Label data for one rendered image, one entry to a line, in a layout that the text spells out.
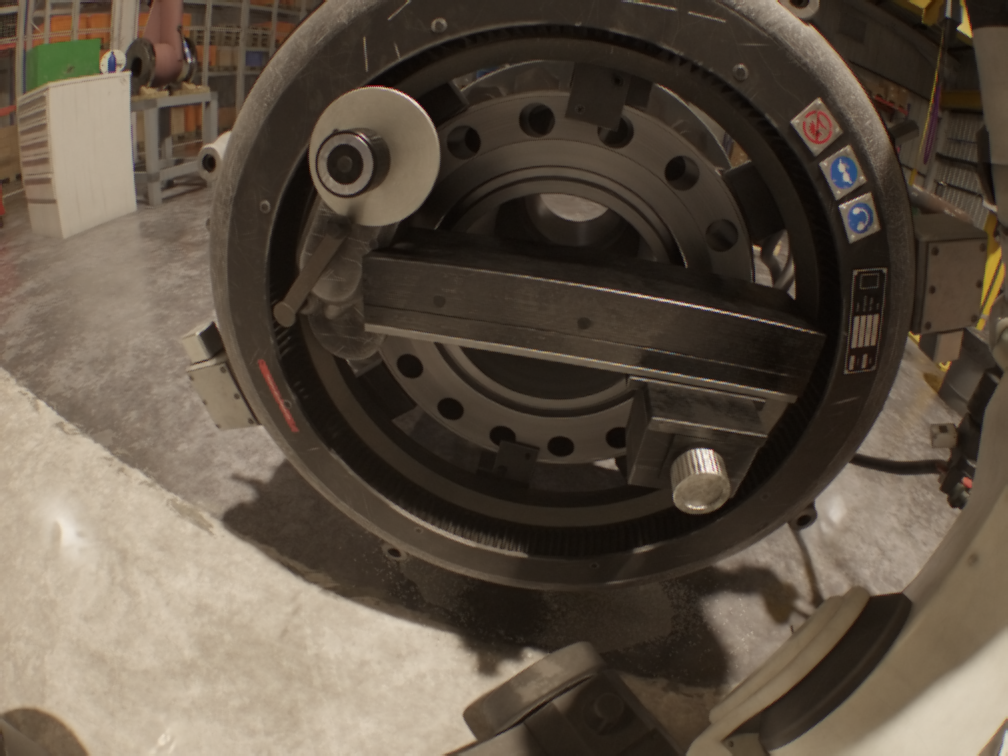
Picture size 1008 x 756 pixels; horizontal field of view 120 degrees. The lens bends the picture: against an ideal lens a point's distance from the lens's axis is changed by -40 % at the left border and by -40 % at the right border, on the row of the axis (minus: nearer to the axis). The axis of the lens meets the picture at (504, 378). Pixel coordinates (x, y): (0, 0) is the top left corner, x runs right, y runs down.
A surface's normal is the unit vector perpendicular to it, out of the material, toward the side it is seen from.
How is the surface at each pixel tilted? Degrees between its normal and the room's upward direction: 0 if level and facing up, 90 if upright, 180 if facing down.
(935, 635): 43
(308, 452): 90
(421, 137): 90
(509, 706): 49
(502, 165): 90
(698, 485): 90
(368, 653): 0
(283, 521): 0
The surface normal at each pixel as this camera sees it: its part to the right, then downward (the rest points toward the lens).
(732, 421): 0.09, -0.84
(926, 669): -0.47, -0.50
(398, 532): -0.17, 0.51
